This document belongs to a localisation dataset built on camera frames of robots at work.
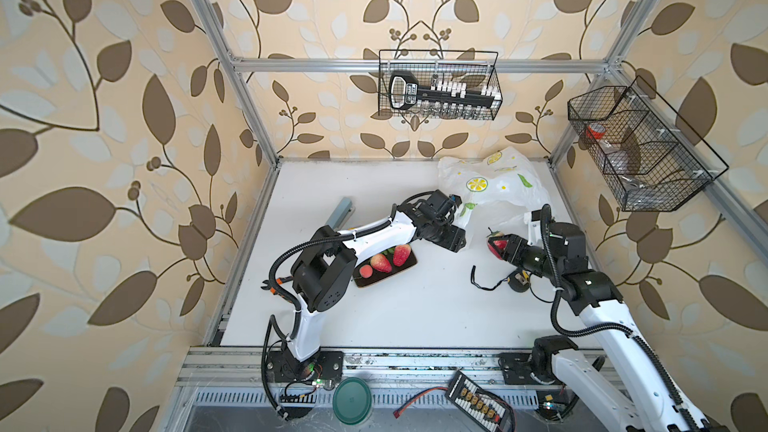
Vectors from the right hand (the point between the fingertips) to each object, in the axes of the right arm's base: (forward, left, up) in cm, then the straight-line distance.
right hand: (497, 246), depth 76 cm
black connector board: (-32, +8, -16) cm, 37 cm away
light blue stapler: (+21, +44, -13) cm, 51 cm away
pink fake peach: (+1, +35, -15) cm, 38 cm away
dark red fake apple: (-1, 0, +3) cm, 3 cm away
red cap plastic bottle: (+19, -35, +13) cm, 42 cm away
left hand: (+7, +7, -6) cm, 11 cm away
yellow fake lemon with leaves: (+8, +28, -16) cm, 33 cm away
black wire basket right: (+13, -37, +17) cm, 43 cm away
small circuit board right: (-32, -10, -19) cm, 39 cm away
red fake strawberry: (+6, +25, -14) cm, 29 cm away
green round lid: (-31, +36, -8) cm, 48 cm away
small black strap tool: (-3, -10, -16) cm, 19 cm away
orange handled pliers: (-2, +64, -16) cm, 66 cm away
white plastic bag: (+18, -4, +1) cm, 18 cm away
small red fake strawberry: (+3, +31, -12) cm, 34 cm away
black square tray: (+1, +32, -17) cm, 36 cm away
